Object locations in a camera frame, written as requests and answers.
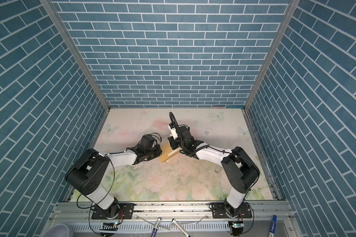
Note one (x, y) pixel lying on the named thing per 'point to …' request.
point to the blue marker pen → (154, 232)
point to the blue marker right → (273, 227)
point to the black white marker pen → (180, 227)
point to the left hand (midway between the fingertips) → (163, 150)
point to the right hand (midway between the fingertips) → (168, 135)
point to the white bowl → (57, 230)
